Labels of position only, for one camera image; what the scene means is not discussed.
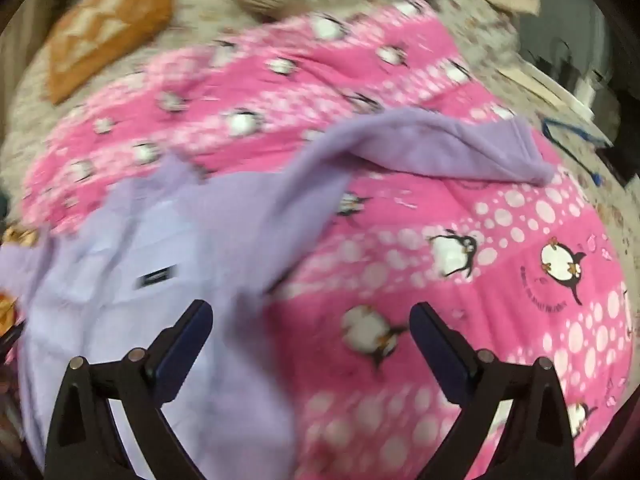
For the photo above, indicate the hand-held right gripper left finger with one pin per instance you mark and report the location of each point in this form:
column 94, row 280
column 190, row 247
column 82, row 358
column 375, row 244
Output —
column 182, row 355

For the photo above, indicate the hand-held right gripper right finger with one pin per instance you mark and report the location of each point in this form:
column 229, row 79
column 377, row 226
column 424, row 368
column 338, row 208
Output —
column 440, row 350

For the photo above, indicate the purple fleece-lined jacket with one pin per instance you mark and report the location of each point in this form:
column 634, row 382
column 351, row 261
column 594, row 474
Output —
column 150, row 240

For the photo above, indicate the pink penguin print blanket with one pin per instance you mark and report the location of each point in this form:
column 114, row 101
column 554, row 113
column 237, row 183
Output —
column 400, row 200

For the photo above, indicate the yellow red patterned cloth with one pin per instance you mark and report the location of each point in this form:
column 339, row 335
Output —
column 17, row 237

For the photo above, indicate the white box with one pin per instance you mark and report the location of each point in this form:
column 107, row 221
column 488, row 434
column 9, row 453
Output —
column 550, row 85

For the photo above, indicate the floral bedsheet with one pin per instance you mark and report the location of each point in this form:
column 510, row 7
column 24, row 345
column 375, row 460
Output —
column 30, row 105

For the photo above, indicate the orange checkered cushion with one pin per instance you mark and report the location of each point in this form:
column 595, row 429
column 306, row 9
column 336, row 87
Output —
column 100, row 30

